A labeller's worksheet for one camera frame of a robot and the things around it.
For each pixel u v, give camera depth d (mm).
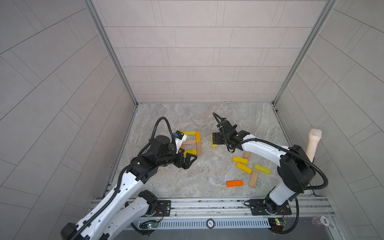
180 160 594
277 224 679
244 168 829
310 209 711
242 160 866
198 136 982
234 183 805
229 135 667
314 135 640
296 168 440
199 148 922
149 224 656
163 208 709
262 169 822
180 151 706
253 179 805
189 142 942
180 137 610
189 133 967
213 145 917
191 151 895
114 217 417
